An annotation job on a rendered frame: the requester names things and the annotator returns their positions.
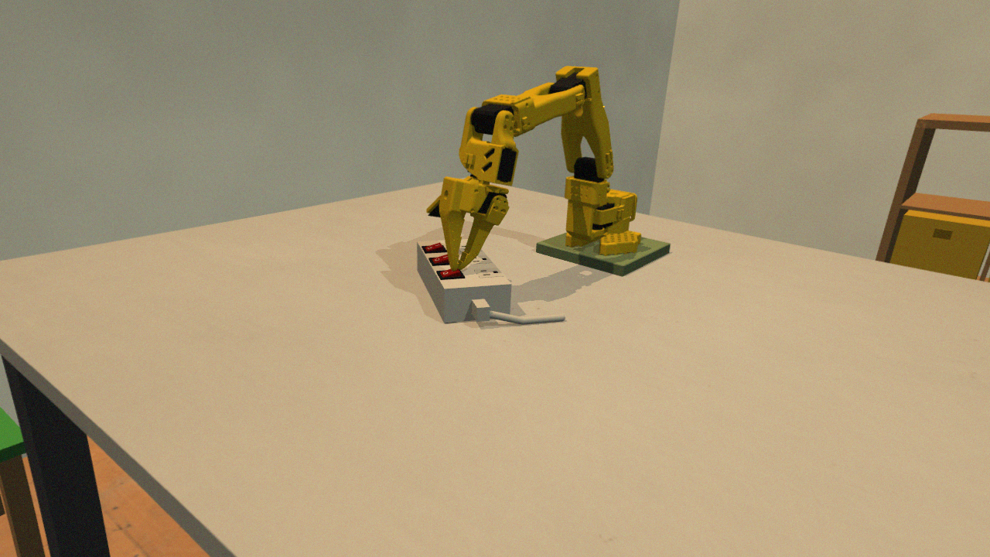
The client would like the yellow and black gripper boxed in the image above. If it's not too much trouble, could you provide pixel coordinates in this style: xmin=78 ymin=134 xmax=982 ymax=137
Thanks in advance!
xmin=426 ymin=176 xmax=509 ymax=271

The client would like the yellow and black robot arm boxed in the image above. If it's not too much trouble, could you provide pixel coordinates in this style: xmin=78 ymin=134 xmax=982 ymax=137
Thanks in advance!
xmin=459 ymin=66 xmax=641 ymax=256

